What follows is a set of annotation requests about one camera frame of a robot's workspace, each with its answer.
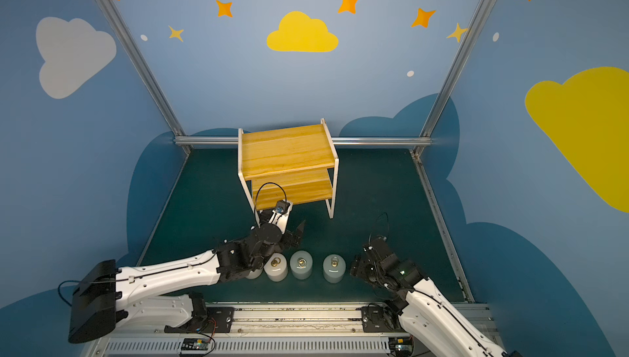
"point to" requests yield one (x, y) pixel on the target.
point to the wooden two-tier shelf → (289, 165)
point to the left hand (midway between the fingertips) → (291, 214)
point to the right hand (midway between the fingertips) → (360, 266)
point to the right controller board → (401, 346)
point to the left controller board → (196, 345)
